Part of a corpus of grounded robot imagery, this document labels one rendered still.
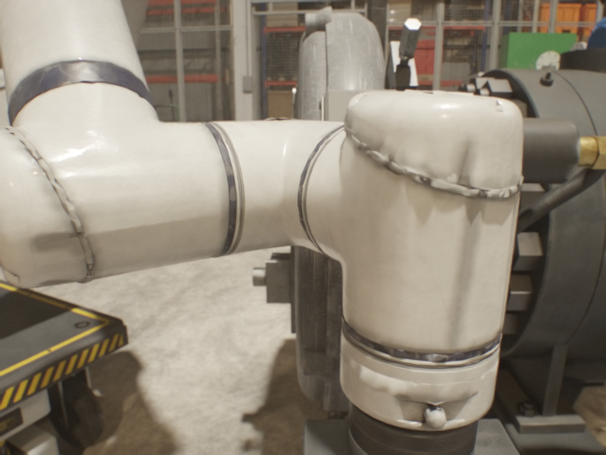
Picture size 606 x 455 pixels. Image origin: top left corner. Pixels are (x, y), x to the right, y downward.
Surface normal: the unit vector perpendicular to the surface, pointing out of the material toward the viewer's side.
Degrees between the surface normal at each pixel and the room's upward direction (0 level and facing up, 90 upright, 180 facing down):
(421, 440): 90
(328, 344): 103
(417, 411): 90
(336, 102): 68
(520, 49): 90
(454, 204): 90
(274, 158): 59
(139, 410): 0
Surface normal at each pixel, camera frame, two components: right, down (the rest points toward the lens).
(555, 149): -0.02, 0.10
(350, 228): -0.85, 0.16
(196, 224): 0.54, 0.42
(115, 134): 0.40, -0.53
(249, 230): 0.47, 0.64
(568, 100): -0.01, -0.61
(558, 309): -0.02, 0.53
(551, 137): -0.02, -0.22
